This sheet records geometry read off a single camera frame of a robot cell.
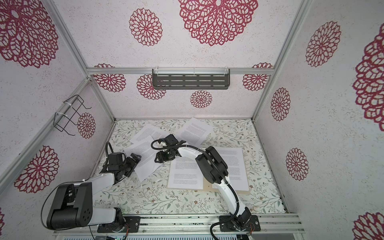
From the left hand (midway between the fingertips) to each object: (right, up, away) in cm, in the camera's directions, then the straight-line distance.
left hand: (138, 163), depth 94 cm
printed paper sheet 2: (+61, +3, +3) cm, 61 cm away
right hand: (+12, +3, +2) cm, 12 cm away
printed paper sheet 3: (+5, -2, +2) cm, 5 cm away
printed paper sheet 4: (+1, +21, +20) cm, 29 cm away
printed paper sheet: (+30, -5, -2) cm, 30 cm away
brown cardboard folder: (+44, -13, -8) cm, 46 cm away
